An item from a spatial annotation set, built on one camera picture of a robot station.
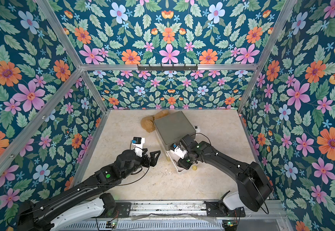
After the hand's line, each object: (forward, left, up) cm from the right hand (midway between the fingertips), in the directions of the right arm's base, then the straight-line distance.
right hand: (182, 161), depth 83 cm
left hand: (-1, +13, +13) cm, 19 cm away
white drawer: (+1, +4, +1) cm, 5 cm away
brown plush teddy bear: (+26, +25, +4) cm, 36 cm away
